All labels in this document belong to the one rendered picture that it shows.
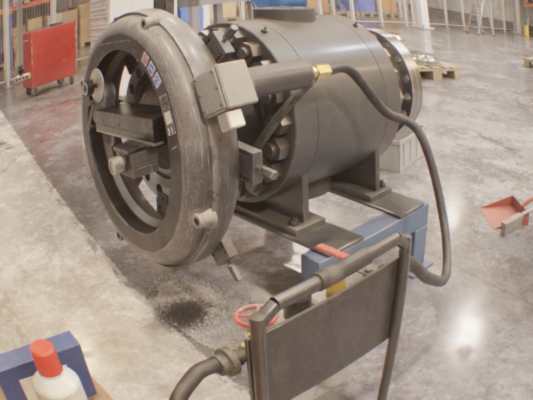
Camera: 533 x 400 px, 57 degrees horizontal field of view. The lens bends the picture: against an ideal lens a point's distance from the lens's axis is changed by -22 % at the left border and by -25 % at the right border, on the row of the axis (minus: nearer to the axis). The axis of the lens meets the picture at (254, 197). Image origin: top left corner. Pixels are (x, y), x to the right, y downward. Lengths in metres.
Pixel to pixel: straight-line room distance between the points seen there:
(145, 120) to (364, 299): 0.70
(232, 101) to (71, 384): 0.83
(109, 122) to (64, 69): 5.39
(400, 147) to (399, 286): 1.92
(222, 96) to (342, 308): 0.50
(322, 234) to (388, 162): 1.33
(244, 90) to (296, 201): 0.61
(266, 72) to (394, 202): 0.82
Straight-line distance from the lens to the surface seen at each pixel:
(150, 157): 1.49
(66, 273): 2.28
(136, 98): 1.81
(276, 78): 1.36
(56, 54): 6.98
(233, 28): 1.37
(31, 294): 2.18
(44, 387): 0.61
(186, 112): 1.35
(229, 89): 1.27
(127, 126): 1.57
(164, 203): 1.78
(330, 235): 1.79
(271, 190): 1.77
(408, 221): 1.96
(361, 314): 1.10
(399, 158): 3.03
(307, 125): 1.66
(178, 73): 1.37
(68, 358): 0.79
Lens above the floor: 1.03
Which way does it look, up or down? 22 degrees down
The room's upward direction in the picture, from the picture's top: 4 degrees counter-clockwise
